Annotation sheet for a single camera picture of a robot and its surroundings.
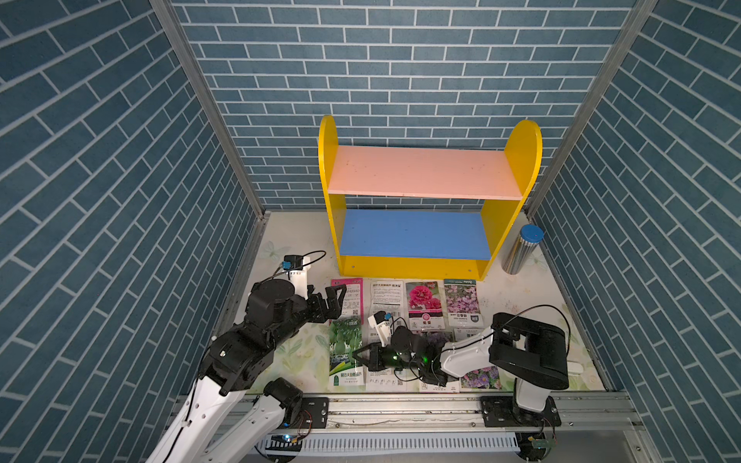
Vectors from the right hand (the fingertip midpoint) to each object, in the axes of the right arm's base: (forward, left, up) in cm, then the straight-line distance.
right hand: (353, 360), depth 76 cm
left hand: (+9, +3, +21) cm, 23 cm away
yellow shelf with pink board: (+35, -18, +9) cm, 40 cm away
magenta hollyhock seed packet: (+21, -20, -7) cm, 30 cm away
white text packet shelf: (-2, -9, -6) cm, 11 cm away
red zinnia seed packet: (0, -38, -7) cm, 38 cm away
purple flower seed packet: (+22, -32, -6) cm, 40 cm away
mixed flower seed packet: (+10, -23, -7) cm, 26 cm away
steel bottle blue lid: (+37, -50, +7) cm, 62 cm away
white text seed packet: (+23, -7, -7) cm, 25 cm away
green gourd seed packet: (-2, +2, -4) cm, 5 cm away
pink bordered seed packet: (+20, +4, -6) cm, 21 cm away
